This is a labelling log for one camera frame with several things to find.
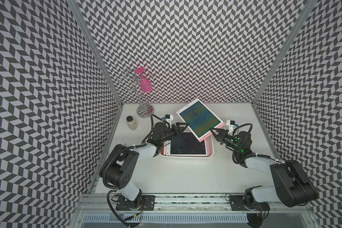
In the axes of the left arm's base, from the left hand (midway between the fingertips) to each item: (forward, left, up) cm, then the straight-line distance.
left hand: (188, 127), depth 83 cm
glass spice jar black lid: (+10, +38, -10) cm, 40 cm away
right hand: (-3, -12, 0) cm, 12 cm away
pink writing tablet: (+6, -8, -1) cm, 10 cm away
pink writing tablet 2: (0, 0, -21) cm, 21 cm away
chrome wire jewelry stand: (+37, +36, +3) cm, 52 cm away
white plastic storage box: (-9, -15, -12) cm, 21 cm away
